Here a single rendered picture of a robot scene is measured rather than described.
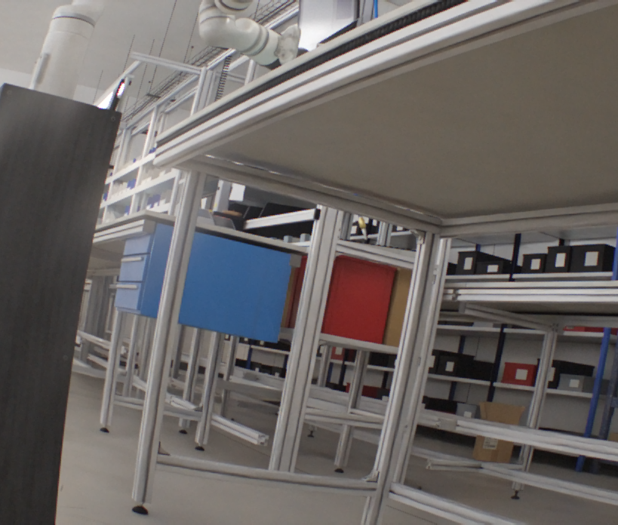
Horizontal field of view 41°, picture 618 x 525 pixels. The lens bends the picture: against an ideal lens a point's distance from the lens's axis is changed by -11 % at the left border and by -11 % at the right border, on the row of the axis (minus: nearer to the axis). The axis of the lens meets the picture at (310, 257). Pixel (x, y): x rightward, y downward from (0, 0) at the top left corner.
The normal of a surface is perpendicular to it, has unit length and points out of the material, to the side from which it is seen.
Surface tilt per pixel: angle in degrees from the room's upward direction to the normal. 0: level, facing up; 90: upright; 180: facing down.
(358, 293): 90
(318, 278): 90
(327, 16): 101
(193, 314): 90
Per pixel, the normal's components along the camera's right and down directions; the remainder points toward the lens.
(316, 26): -0.65, -0.01
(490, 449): -0.06, -0.14
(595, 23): -0.18, 0.98
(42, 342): 0.52, 0.00
